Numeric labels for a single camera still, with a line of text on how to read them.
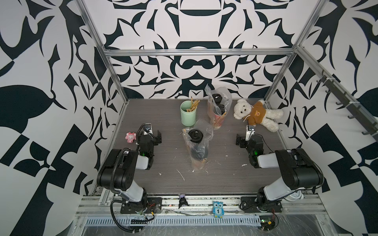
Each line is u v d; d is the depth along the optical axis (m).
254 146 0.74
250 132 0.82
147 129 0.78
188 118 1.02
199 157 0.70
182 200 0.74
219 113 0.88
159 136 0.87
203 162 0.82
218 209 0.72
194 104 0.93
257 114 1.02
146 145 0.71
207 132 0.75
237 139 0.89
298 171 0.47
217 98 0.98
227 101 0.87
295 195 0.73
